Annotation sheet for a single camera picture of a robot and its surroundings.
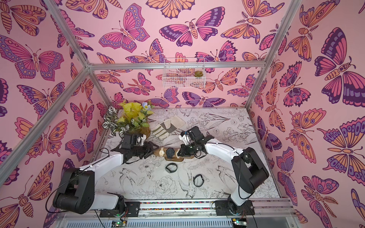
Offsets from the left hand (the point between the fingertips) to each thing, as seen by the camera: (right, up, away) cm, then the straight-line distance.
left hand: (158, 147), depth 88 cm
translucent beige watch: (+12, -2, -3) cm, 12 cm away
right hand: (+13, -2, -3) cm, 13 cm away
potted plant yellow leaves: (-20, +19, +4) cm, 28 cm away
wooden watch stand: (-1, -3, -2) cm, 4 cm away
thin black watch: (+22, -17, -4) cm, 28 cm away
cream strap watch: (+2, -2, -2) cm, 4 cm away
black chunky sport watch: (+7, -2, -2) cm, 8 cm away
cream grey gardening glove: (-1, +9, +18) cm, 21 cm away
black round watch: (+8, -13, +1) cm, 15 cm away
